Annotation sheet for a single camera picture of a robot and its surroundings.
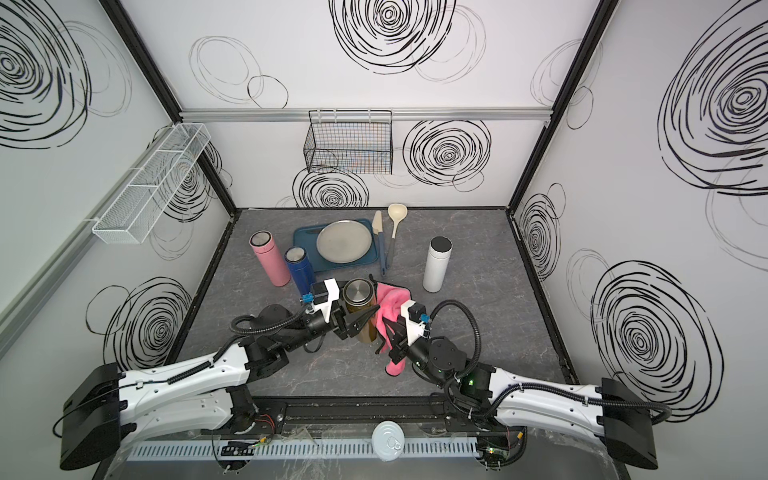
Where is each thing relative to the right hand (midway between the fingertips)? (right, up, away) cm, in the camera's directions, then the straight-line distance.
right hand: (383, 323), depth 69 cm
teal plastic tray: (-30, +20, +46) cm, 59 cm away
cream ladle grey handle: (+4, +30, +47) cm, 55 cm away
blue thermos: (-24, +11, +14) cm, 30 cm away
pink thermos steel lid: (-34, +18, +14) cm, 41 cm away
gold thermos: (-4, +9, -11) cm, 15 cm away
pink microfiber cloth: (+2, +6, -1) cm, 6 cm away
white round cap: (+1, -25, -3) cm, 25 cm away
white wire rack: (-62, +29, +6) cm, 69 cm away
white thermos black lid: (+16, +17, +12) cm, 26 cm away
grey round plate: (-15, +18, +39) cm, 46 cm away
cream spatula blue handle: (-3, +23, +42) cm, 48 cm away
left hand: (-2, +8, -8) cm, 12 cm away
